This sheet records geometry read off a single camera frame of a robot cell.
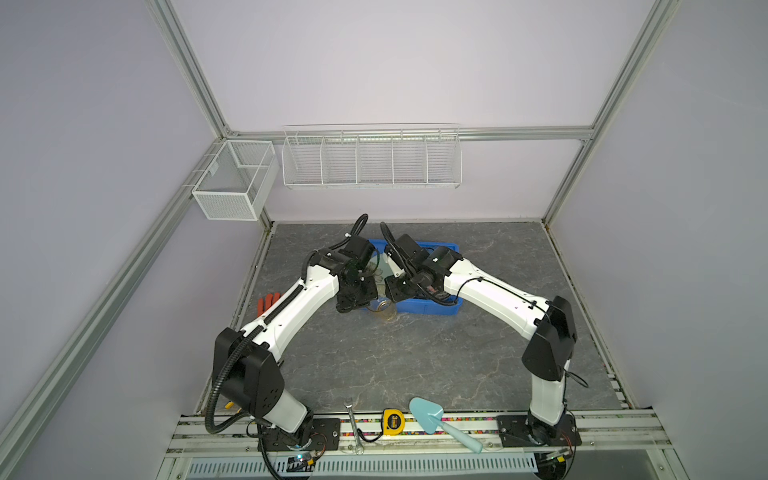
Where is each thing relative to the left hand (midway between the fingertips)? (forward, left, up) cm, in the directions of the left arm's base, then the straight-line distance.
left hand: (371, 306), depth 80 cm
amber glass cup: (-1, -4, 0) cm, 4 cm away
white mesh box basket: (+48, +45, +7) cm, 66 cm away
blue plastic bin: (+35, -22, -18) cm, 45 cm away
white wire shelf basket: (+48, -2, +15) cm, 51 cm away
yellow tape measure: (-26, -4, -13) cm, 29 cm away
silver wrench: (-30, +5, -15) cm, 34 cm away
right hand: (+3, -6, +1) cm, 7 cm away
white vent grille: (-33, +25, -16) cm, 44 cm away
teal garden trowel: (-24, -14, -16) cm, 32 cm away
